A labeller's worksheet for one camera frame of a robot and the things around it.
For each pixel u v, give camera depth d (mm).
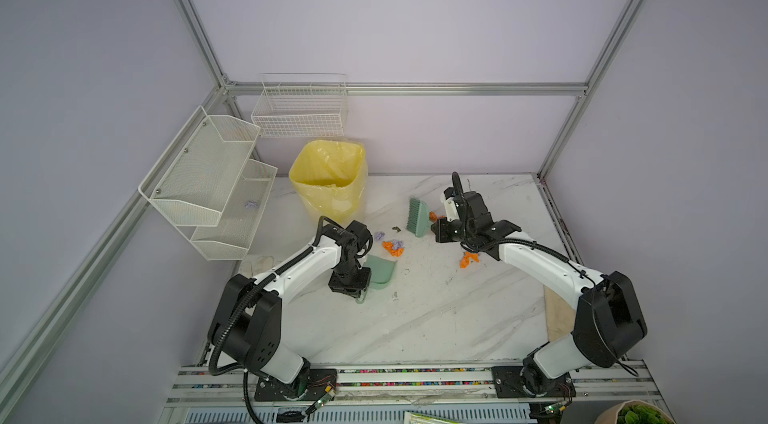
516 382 734
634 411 623
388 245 983
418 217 933
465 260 954
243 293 439
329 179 1046
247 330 430
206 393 731
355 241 647
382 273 957
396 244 981
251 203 930
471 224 662
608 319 431
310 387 732
